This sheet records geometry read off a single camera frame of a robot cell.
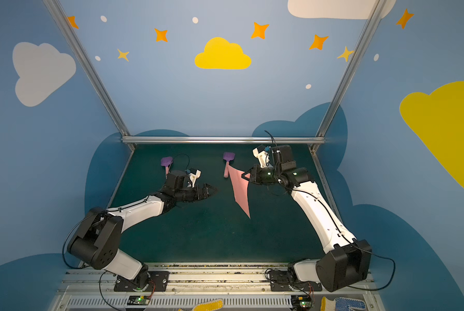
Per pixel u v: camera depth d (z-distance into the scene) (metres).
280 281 0.74
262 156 0.70
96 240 0.45
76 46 0.78
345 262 0.39
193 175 0.84
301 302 0.71
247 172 0.73
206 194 0.78
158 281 0.74
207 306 0.69
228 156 1.14
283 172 0.58
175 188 0.72
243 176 0.75
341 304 0.70
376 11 0.70
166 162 1.13
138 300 0.71
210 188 0.81
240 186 0.75
